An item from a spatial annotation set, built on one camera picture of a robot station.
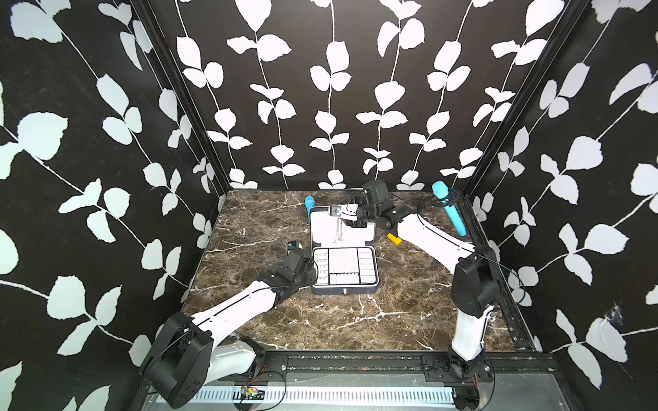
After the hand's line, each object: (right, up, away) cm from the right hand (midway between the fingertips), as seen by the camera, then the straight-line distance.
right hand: (342, 200), depth 87 cm
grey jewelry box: (+2, -21, +3) cm, 21 cm away
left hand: (-10, -23, -1) cm, 25 cm away
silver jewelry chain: (-2, -12, +6) cm, 14 cm away
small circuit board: (-27, -55, -17) cm, 64 cm away
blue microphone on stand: (+34, +3, -2) cm, 34 cm away
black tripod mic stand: (+36, 0, -3) cm, 36 cm away
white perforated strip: (+5, -55, -17) cm, 58 cm away
